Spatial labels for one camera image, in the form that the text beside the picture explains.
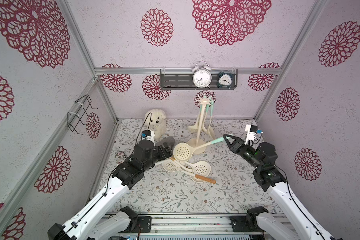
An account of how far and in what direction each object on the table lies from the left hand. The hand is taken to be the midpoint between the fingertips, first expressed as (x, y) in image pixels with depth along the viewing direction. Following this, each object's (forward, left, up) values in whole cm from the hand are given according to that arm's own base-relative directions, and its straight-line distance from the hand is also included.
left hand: (167, 147), depth 72 cm
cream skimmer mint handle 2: (+2, -9, -8) cm, 12 cm away
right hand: (+2, -26, +7) cm, 27 cm away
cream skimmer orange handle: (-6, -13, -24) cm, 28 cm away
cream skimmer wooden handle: (+2, -1, -26) cm, 26 cm away
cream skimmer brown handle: (0, -19, -24) cm, 31 cm away
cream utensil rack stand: (+19, -18, -23) cm, 35 cm away
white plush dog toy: (+26, +9, -10) cm, 29 cm away
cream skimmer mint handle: (+18, -25, -8) cm, 32 cm away
